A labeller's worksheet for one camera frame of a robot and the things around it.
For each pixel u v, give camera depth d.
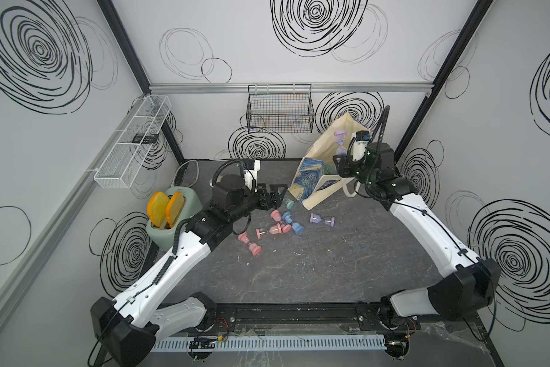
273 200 0.61
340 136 0.77
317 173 0.89
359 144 0.66
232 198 0.50
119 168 0.72
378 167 0.57
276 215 0.96
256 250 0.87
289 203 0.99
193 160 1.21
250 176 0.61
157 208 0.77
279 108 1.24
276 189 0.60
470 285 0.39
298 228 0.92
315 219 0.94
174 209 0.77
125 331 0.36
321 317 0.75
